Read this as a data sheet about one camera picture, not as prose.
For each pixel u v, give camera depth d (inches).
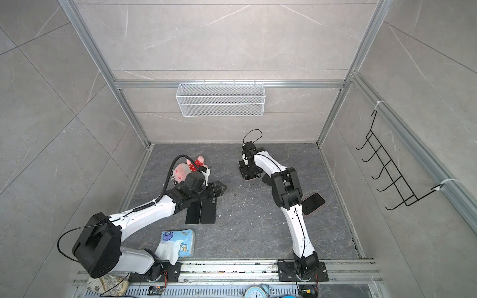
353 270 29.9
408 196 22.2
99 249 16.4
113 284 26.8
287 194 23.8
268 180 39.8
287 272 28.7
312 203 36.5
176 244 29.5
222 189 30.9
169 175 25.2
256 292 26.0
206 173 31.1
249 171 37.2
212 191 29.4
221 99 39.4
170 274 28.7
